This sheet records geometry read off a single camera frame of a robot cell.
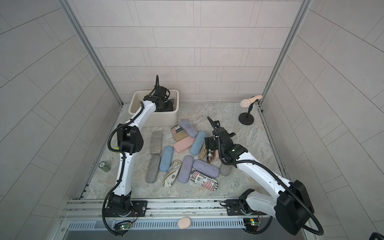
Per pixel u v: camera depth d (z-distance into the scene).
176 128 0.98
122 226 0.65
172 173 0.79
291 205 0.39
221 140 0.59
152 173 0.79
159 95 0.81
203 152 0.85
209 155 0.84
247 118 1.05
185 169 0.81
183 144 0.93
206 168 0.82
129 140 0.61
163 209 0.72
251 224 0.68
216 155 0.84
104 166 0.79
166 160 0.85
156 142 0.92
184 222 0.67
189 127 0.95
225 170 0.81
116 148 0.63
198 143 0.90
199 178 0.79
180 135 0.96
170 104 0.93
